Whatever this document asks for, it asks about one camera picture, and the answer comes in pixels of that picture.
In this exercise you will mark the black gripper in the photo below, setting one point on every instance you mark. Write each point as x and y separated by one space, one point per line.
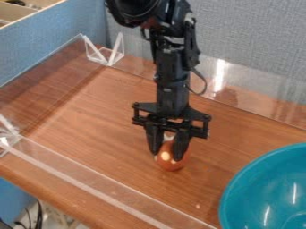
189 124

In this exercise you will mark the brown toy mushroom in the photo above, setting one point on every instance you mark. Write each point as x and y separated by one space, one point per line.
165 157

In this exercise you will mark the clear acrylic corner bracket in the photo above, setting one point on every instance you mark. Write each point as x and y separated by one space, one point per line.
105 56

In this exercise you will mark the blue bowl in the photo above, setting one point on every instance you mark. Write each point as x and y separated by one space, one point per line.
265 196

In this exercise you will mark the clear acrylic barrier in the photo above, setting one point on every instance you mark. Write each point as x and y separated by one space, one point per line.
260 92
119 195

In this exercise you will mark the clear acrylic back barrier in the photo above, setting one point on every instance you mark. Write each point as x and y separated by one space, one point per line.
260 92

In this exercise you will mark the clear acrylic front barrier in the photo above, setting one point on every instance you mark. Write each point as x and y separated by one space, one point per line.
119 195

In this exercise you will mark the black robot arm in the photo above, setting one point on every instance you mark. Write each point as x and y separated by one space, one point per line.
169 27

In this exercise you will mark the wooden shelf box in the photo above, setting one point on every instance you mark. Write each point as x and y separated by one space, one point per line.
15 10

